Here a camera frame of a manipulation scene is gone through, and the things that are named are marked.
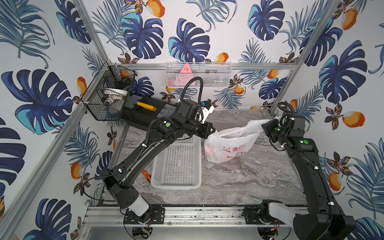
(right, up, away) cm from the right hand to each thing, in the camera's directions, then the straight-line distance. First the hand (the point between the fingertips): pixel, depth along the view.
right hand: (262, 122), depth 75 cm
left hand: (-25, -2, -11) cm, 27 cm away
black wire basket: (-87, +17, +15) cm, 90 cm away
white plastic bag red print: (-21, -12, 0) cm, 24 cm away
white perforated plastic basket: (-43, -27, +15) cm, 53 cm away
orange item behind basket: (-61, -31, +12) cm, 70 cm away
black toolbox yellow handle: (-70, +7, +23) cm, 74 cm away
